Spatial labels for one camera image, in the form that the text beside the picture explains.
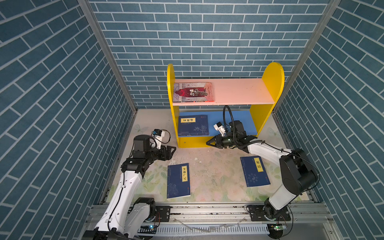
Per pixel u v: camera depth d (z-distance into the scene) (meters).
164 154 0.68
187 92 0.72
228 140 0.76
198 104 0.68
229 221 0.73
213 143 0.81
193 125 0.89
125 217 0.44
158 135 0.68
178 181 0.83
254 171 0.88
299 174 0.46
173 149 0.75
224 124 0.81
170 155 0.71
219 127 0.82
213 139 0.80
